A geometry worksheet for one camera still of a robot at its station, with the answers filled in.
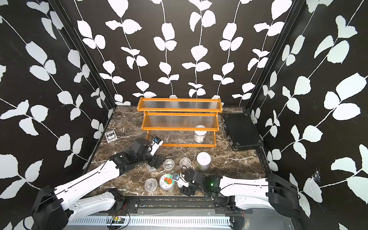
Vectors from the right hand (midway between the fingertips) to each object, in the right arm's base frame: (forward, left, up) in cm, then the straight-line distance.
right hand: (180, 179), depth 78 cm
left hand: (+13, +12, +7) cm, 19 cm away
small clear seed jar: (-3, +16, 0) cm, 16 cm away
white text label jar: (+26, -11, +4) cm, 28 cm away
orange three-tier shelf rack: (+49, +9, -7) cm, 50 cm away
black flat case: (+33, -41, -1) cm, 53 cm away
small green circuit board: (-19, +31, -7) cm, 37 cm away
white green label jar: (+10, -13, +3) cm, 16 cm away
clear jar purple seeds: (+6, +18, 0) cm, 19 cm away
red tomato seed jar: (-2, +7, +2) cm, 8 cm away
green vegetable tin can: (-5, -1, +12) cm, 14 cm away
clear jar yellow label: (+8, +8, 0) cm, 11 cm away
